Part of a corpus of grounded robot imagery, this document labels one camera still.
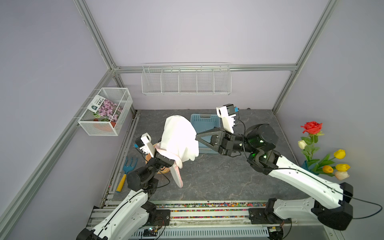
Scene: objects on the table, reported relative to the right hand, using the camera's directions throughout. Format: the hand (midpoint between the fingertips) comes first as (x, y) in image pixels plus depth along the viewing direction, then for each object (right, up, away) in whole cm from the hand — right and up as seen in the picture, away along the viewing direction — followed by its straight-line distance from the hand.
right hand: (198, 141), depth 42 cm
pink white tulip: (+56, -15, +15) cm, 60 cm away
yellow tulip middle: (+58, -12, +17) cm, 61 cm away
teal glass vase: (+52, -16, +29) cm, 62 cm away
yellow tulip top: (+61, -8, +21) cm, 65 cm away
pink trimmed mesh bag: (-8, -15, +15) cm, 23 cm away
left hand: (-7, -1, +12) cm, 14 cm away
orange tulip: (+51, -13, +16) cm, 55 cm away
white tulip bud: (+48, -4, +26) cm, 55 cm away
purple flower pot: (-47, +12, +31) cm, 57 cm away
